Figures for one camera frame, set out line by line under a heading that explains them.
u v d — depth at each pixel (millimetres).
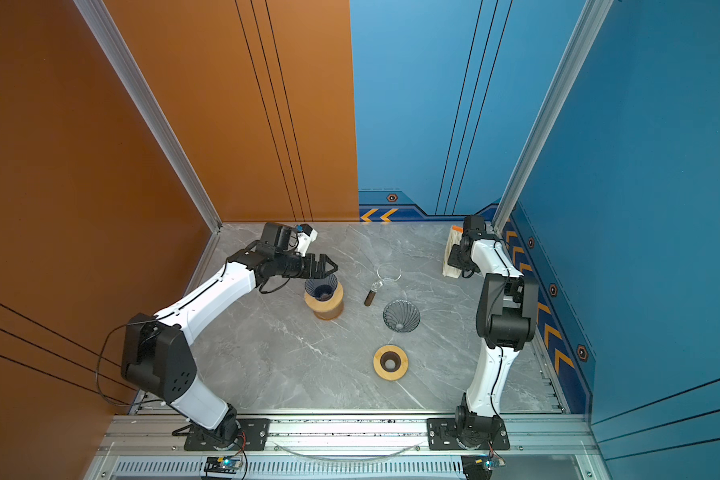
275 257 670
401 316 918
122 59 759
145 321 458
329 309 870
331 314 932
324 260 760
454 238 1023
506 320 541
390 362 851
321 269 755
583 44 740
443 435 724
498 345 561
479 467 699
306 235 775
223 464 709
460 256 868
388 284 1072
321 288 904
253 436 736
